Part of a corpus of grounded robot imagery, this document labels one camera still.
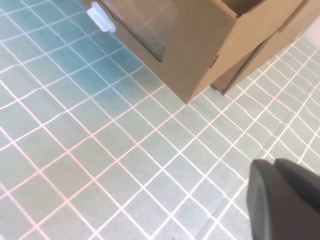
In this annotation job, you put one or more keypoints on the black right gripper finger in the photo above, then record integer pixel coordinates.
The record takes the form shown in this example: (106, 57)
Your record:
(283, 201)

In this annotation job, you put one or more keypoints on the brown cardboard shoebox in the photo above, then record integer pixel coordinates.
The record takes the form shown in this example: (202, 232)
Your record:
(191, 44)

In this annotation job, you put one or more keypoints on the white plastic handle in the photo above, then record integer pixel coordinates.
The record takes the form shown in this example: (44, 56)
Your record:
(100, 18)

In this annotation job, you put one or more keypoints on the cyan grid tablecloth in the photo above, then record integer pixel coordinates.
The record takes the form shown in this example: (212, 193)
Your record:
(94, 146)

